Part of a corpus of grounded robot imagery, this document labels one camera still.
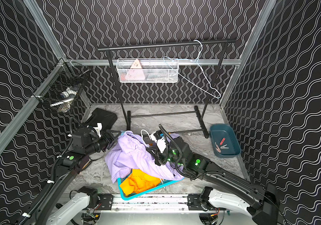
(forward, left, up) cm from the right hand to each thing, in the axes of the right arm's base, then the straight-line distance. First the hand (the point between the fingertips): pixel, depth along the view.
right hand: (147, 147), depth 67 cm
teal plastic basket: (-11, -9, -17) cm, 22 cm away
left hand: (+8, +15, +1) cm, 17 cm away
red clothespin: (+19, -48, -24) cm, 57 cm away
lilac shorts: (+2, +11, -8) cm, 13 cm away
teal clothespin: (+9, +14, -1) cm, 17 cm away
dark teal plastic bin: (+28, -48, -26) cm, 61 cm away
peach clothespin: (+14, -44, -26) cm, 53 cm away
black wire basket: (+41, +60, +3) cm, 73 cm away
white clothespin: (+15, -49, -26) cm, 57 cm away
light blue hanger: (+3, +2, +8) cm, 9 cm away
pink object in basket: (+46, +10, +12) cm, 49 cm away
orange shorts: (-10, +7, -21) cm, 24 cm away
